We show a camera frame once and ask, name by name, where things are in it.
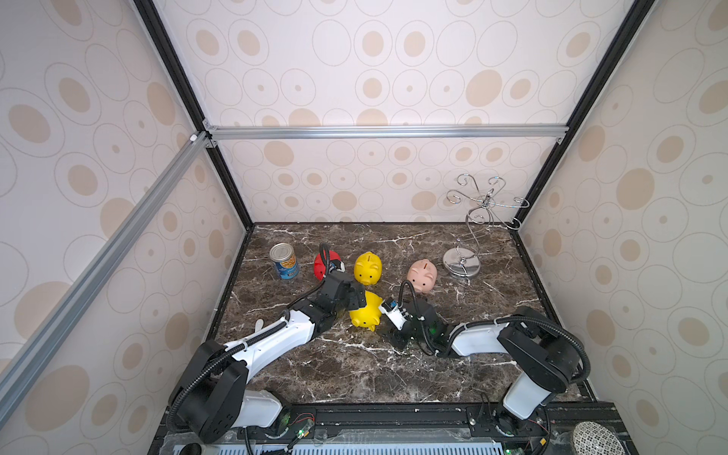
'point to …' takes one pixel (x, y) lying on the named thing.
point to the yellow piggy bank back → (368, 268)
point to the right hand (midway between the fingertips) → (391, 323)
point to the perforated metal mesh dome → (592, 438)
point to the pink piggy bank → (423, 274)
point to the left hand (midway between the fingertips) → (362, 289)
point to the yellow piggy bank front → (368, 317)
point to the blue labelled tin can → (283, 256)
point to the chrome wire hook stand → (465, 259)
